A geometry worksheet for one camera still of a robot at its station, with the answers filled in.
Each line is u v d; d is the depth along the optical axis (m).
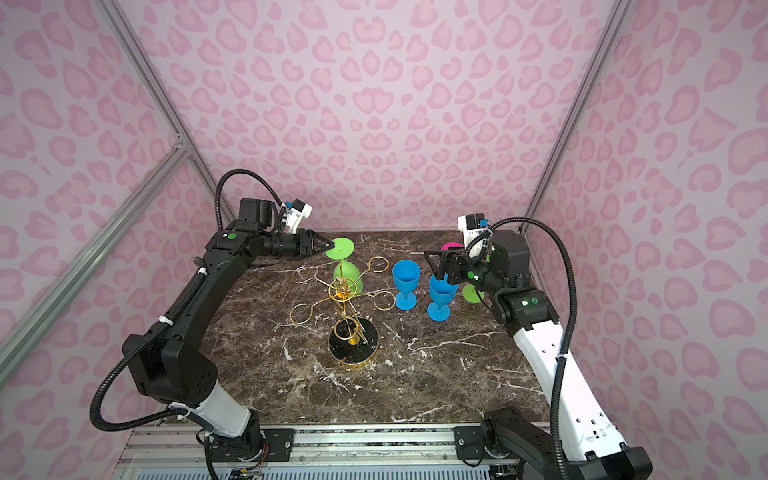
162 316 0.44
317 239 0.72
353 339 0.88
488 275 0.56
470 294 1.00
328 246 0.75
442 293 0.84
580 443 0.37
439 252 0.60
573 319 0.46
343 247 0.75
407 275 0.93
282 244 0.67
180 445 0.75
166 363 0.43
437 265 0.64
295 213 0.72
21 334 0.51
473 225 0.58
